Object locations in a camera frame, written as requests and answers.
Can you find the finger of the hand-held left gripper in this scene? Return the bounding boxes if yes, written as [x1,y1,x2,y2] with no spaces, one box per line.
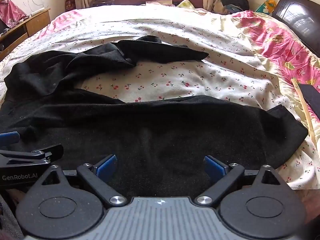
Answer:
[0,132,20,147]
[31,144,64,162]

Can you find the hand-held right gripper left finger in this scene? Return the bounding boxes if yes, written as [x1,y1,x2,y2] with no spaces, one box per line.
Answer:
[40,154,127,207]

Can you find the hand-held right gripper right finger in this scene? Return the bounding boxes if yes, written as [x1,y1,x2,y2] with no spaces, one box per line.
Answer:
[194,155,291,207]

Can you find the black pants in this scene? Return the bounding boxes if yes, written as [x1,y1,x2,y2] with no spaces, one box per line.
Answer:
[0,35,308,200]

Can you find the cherry print bed sheet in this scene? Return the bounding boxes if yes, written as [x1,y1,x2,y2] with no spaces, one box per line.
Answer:
[0,5,320,190]

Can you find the pale yellow strip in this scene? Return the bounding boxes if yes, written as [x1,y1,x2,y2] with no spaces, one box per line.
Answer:
[291,78,316,140]

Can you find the black flat object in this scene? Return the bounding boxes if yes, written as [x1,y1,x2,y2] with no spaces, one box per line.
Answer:
[299,84,320,120]

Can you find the pink patterned cloth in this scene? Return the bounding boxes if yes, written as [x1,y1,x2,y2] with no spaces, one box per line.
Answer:
[0,0,28,28]

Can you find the dark handbag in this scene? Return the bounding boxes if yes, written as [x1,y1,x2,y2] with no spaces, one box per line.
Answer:
[91,0,115,7]

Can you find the yellow green packet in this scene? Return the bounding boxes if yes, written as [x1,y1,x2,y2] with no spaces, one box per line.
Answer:
[176,0,195,9]

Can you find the dark clothes pile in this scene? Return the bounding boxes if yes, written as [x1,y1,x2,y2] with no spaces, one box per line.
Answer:
[214,0,250,14]

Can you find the green yellow printed bag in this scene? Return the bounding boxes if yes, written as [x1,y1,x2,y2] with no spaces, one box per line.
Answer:
[255,0,277,14]

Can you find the dark wooden board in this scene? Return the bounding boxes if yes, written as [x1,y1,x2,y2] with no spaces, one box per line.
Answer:
[272,0,320,55]

